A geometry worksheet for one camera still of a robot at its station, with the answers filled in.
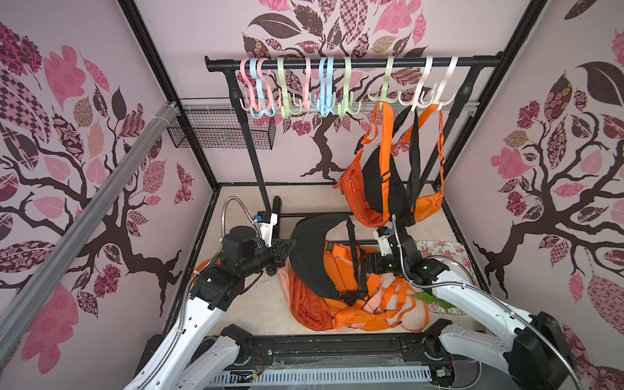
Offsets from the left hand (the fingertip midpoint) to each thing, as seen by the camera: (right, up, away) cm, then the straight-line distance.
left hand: (294, 248), depth 69 cm
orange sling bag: (+43, +13, +9) cm, 46 cm away
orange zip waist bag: (+18, +20, +12) cm, 30 cm away
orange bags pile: (+33, -22, +15) cm, 42 cm away
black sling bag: (+52, +28, +53) cm, 80 cm away
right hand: (+24, -5, +14) cm, 28 cm away
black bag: (+4, +2, +1) cm, 4 cm away
